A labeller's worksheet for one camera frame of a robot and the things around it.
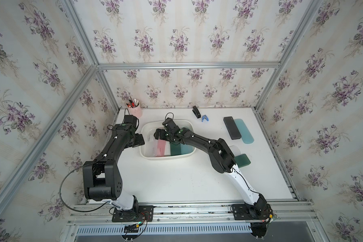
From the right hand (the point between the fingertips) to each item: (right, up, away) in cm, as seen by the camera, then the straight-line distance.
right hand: (159, 136), depth 98 cm
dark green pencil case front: (+52, -14, -7) cm, 54 cm away
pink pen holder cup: (-19, +17, +11) cm, 28 cm away
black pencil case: (+51, +5, +9) cm, 52 cm away
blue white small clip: (+32, +13, +16) cm, 38 cm away
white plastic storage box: (+19, +8, +3) cm, 21 cm away
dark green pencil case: (+10, -8, -3) cm, 13 cm away
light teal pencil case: (+17, -8, -1) cm, 19 cm away
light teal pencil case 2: (+60, 0, +6) cm, 60 cm away
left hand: (-13, -4, -11) cm, 18 cm away
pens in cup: (-21, +23, +9) cm, 33 cm away
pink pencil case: (+1, -8, -3) cm, 8 cm away
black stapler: (+26, +17, +16) cm, 35 cm away
